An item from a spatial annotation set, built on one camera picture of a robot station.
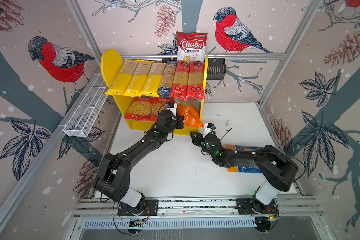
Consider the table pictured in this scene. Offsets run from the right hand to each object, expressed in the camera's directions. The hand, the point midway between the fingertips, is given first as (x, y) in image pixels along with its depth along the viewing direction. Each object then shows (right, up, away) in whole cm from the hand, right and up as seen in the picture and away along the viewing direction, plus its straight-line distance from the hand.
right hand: (187, 135), depth 86 cm
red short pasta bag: (-23, +18, +10) cm, 31 cm away
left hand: (-2, +11, -3) cm, 12 cm away
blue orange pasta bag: (+31, -19, -3) cm, 36 cm away
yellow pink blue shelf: (+5, +4, 0) cm, 6 cm away
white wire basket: (-52, +9, -14) cm, 55 cm away
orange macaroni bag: (+2, +12, +2) cm, 12 cm away
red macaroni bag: (-34, +15, +7) cm, 38 cm away
